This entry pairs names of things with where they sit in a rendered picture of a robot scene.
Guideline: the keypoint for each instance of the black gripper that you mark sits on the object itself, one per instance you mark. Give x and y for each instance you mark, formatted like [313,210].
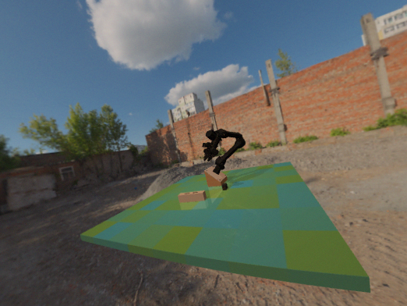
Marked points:
[210,152]

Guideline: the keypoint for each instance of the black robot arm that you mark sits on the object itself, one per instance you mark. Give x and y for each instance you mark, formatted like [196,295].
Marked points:
[217,136]

